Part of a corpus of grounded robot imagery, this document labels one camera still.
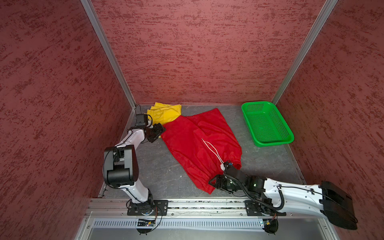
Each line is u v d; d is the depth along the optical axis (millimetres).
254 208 740
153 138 835
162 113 1100
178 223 710
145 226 725
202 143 964
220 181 690
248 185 610
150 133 793
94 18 744
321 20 756
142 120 742
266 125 1086
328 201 435
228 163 771
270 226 707
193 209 756
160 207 745
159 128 855
